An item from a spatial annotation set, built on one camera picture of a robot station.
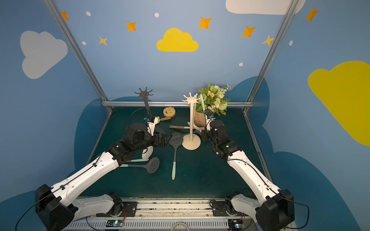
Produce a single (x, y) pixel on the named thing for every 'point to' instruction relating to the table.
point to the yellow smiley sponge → (169, 111)
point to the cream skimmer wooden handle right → (200, 128)
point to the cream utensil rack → (191, 141)
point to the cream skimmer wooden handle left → (147, 152)
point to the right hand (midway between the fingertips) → (209, 125)
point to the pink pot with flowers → (213, 98)
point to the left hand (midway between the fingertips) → (168, 134)
